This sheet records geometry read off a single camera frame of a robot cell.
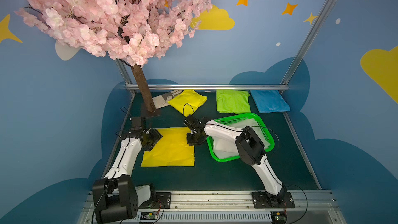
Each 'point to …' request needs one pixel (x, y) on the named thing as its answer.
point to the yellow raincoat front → (173, 149)
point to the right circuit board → (279, 217)
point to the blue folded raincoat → (269, 101)
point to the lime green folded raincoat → (236, 101)
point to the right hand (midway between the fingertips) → (190, 143)
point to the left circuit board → (148, 215)
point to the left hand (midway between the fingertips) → (159, 136)
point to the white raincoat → (225, 149)
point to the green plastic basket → (233, 119)
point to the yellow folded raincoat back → (187, 101)
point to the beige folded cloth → (162, 100)
